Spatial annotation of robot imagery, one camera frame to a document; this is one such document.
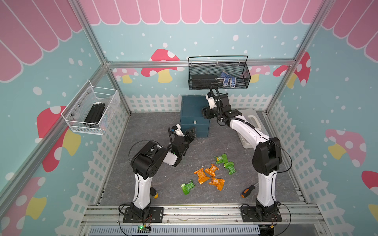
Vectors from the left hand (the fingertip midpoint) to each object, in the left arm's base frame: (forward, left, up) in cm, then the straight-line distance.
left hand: (196, 129), depth 94 cm
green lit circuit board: (-52, +27, -15) cm, 60 cm away
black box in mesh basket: (+22, -4, +21) cm, 31 cm away
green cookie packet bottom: (-33, +5, -12) cm, 35 cm away
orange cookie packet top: (-23, -10, -11) cm, 27 cm away
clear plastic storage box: (+12, -37, +1) cm, 39 cm away
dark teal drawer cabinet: (+3, +4, +10) cm, 11 cm away
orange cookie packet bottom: (-30, -14, -11) cm, 35 cm away
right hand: (+9, -5, +10) cm, 15 cm away
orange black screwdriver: (-35, -28, -10) cm, 46 cm away
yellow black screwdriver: (-36, +23, -10) cm, 44 cm away
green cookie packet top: (-15, -17, -11) cm, 25 cm away
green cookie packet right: (-19, -21, -10) cm, 30 cm away
